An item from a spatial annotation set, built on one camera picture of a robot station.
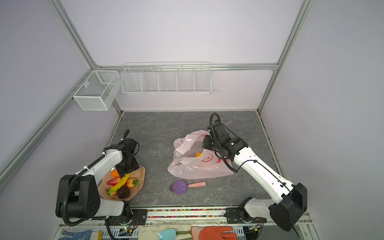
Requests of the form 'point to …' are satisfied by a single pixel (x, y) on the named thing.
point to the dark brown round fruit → (123, 192)
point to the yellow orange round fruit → (198, 154)
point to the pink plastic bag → (191, 161)
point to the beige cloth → (151, 232)
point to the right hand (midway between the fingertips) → (205, 142)
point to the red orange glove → (217, 233)
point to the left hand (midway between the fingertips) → (131, 172)
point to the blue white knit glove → (82, 235)
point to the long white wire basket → (169, 78)
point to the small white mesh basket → (96, 92)
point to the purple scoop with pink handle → (180, 187)
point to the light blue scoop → (168, 234)
